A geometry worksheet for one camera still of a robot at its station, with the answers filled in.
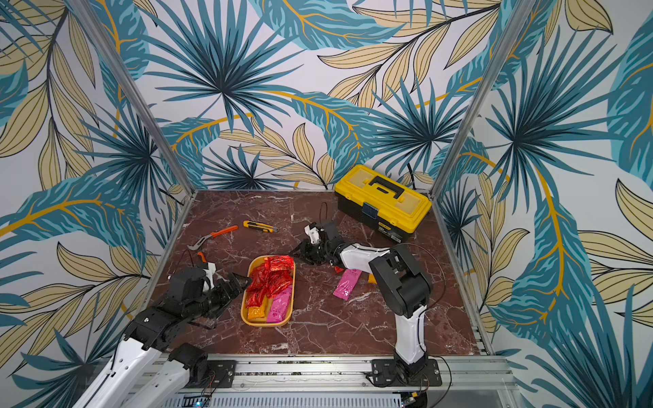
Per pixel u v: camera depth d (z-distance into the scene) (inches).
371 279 35.5
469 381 29.8
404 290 20.3
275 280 34.2
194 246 39.4
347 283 34.9
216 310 25.5
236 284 26.1
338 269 36.6
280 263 35.2
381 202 37.2
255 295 32.2
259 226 41.8
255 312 32.2
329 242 30.1
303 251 32.3
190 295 21.8
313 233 35.1
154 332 19.3
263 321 32.2
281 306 32.9
